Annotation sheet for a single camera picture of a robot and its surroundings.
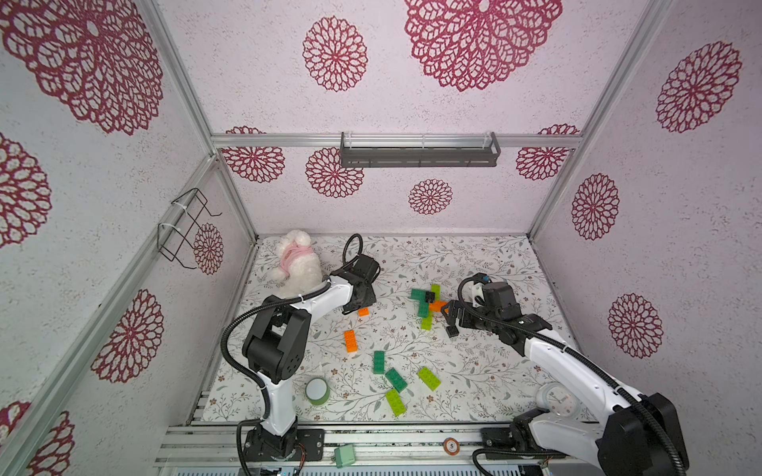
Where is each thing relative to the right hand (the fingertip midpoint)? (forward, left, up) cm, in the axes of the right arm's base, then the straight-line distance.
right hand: (452, 307), depth 84 cm
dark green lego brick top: (+6, +7, -10) cm, 13 cm away
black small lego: (+9, +5, -9) cm, 13 cm away
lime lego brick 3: (-16, +7, -12) cm, 21 cm away
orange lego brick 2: (+4, +26, -10) cm, 28 cm away
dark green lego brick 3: (-17, +16, -12) cm, 26 cm away
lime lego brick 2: (+2, +6, -12) cm, 14 cm away
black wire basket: (+18, +73, +22) cm, 78 cm away
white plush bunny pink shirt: (+17, +49, -4) cm, 52 cm away
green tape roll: (-21, +37, -8) cm, 43 cm away
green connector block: (-35, +28, -11) cm, 47 cm away
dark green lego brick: (+11, +8, -11) cm, 17 cm away
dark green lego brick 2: (-12, +21, -11) cm, 27 cm away
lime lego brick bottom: (-23, +16, -12) cm, 30 cm away
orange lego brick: (+7, +3, -11) cm, 13 cm away
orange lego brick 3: (-6, +30, -11) cm, 32 cm away
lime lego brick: (+13, +2, -10) cm, 17 cm away
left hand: (+7, +26, -8) cm, 29 cm away
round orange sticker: (-32, +2, -13) cm, 35 cm away
